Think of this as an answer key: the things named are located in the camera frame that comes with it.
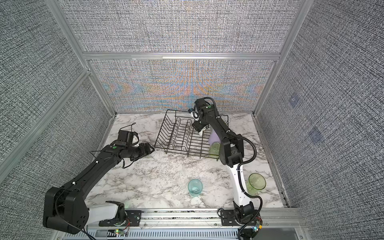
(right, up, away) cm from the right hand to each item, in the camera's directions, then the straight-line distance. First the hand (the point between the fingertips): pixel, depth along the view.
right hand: (202, 123), depth 100 cm
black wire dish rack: (-16, -9, +5) cm, 19 cm away
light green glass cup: (+27, -33, -20) cm, 47 cm away
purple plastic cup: (+6, -9, -8) cm, 14 cm away
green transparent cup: (+7, -16, -12) cm, 21 cm away
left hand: (-31, -17, -16) cm, 38 cm away
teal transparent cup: (-5, -36, -19) cm, 41 cm away
